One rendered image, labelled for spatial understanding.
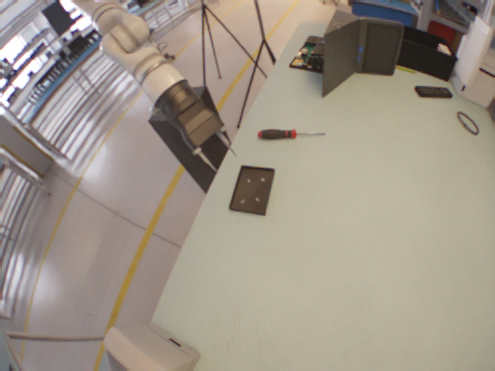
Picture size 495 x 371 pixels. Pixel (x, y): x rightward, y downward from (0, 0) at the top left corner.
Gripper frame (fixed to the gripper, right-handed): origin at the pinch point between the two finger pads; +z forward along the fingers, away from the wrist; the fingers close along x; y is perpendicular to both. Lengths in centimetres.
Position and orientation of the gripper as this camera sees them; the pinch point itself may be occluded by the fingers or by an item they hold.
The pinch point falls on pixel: (227, 164)
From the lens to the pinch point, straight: 44.6
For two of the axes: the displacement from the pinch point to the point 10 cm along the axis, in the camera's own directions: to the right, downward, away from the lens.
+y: 3.3, 0.7, -9.4
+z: 6.2, 7.3, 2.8
